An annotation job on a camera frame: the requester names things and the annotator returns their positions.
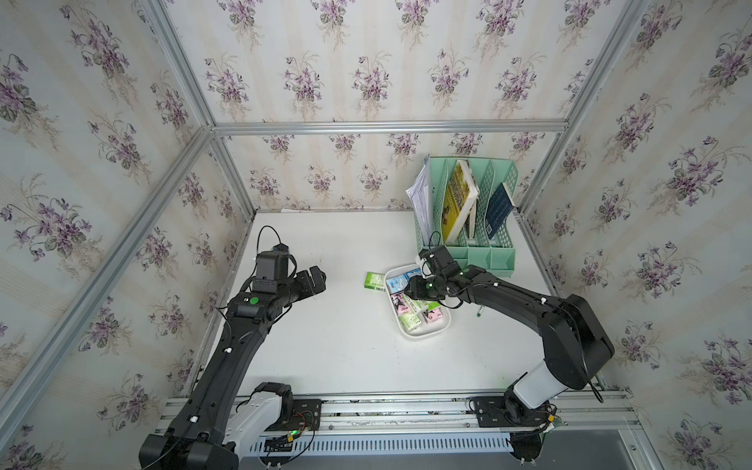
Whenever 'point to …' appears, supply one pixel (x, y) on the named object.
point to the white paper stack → (419, 192)
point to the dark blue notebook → (499, 208)
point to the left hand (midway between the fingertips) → (315, 280)
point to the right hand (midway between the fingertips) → (412, 291)
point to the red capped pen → (479, 313)
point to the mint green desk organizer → (474, 245)
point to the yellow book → (463, 192)
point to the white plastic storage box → (428, 329)
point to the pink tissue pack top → (400, 302)
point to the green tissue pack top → (433, 305)
